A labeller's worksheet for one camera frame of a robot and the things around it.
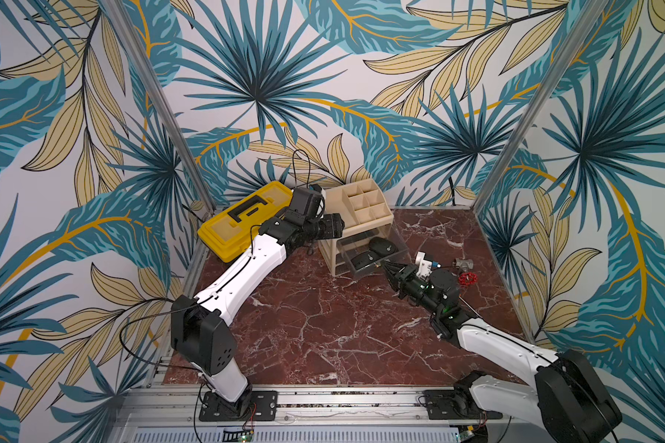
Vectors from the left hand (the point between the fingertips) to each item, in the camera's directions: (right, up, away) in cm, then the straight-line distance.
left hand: (334, 228), depth 79 cm
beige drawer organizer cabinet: (+12, -2, +11) cm, 16 cm away
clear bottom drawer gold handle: (+2, -13, +12) cm, 18 cm away
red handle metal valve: (+45, -17, +16) cm, 51 cm away
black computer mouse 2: (+15, -5, +5) cm, 16 cm away
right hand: (+13, -10, -1) cm, 17 cm away
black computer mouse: (+9, -9, +3) cm, 13 cm away
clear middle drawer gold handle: (+2, -10, +9) cm, 14 cm away
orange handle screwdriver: (+44, -24, +14) cm, 52 cm away
